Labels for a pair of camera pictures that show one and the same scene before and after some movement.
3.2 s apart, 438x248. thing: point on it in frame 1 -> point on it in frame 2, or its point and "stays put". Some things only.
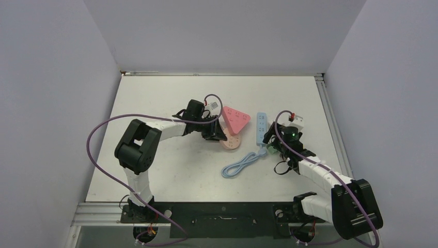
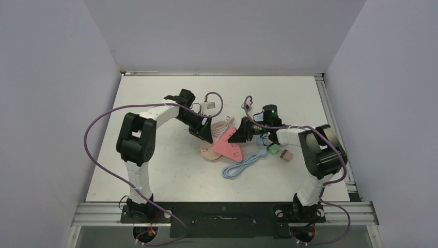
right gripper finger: [271, 132] -> [239, 135]
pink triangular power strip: [235, 120] -> [232, 150]
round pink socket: [232, 142] -> [208, 152]
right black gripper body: [278, 145] -> [260, 129]
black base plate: [223, 220] stays put
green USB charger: [271, 150] stays put
